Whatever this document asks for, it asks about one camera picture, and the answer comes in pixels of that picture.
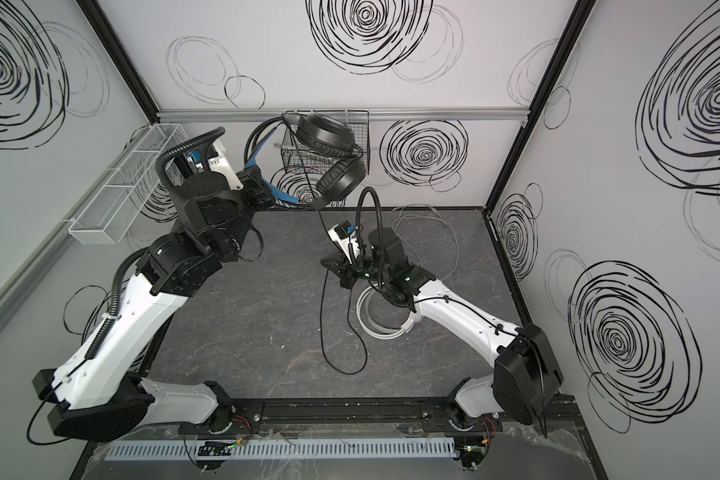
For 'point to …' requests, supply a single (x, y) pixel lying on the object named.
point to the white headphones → (375, 330)
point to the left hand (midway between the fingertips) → (258, 167)
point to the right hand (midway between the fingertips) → (319, 261)
